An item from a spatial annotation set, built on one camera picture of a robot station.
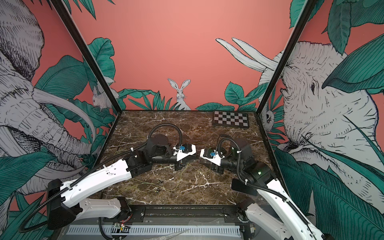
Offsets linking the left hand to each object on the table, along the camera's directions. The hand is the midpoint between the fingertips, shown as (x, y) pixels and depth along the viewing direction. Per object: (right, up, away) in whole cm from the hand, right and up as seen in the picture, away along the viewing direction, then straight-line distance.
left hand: (197, 154), depth 64 cm
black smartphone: (+24, -22, +20) cm, 38 cm away
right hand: (+2, 0, +1) cm, 3 cm away
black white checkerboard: (+34, +17, +50) cm, 63 cm away
